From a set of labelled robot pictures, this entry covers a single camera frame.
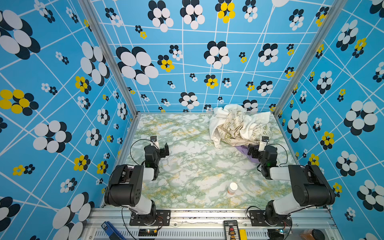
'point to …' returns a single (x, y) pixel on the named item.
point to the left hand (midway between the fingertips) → (159, 143)
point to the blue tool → (111, 232)
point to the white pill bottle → (232, 188)
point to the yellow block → (243, 234)
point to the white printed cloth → (231, 124)
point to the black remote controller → (231, 229)
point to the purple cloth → (244, 149)
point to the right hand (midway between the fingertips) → (258, 145)
